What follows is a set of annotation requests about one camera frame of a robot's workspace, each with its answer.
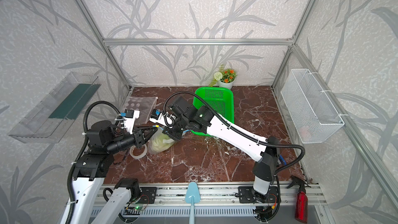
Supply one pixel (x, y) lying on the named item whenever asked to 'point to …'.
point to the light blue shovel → (192, 196)
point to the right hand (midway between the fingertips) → (163, 130)
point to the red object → (301, 203)
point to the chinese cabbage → (161, 141)
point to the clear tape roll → (138, 156)
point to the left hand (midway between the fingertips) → (155, 130)
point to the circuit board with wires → (139, 204)
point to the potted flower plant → (224, 78)
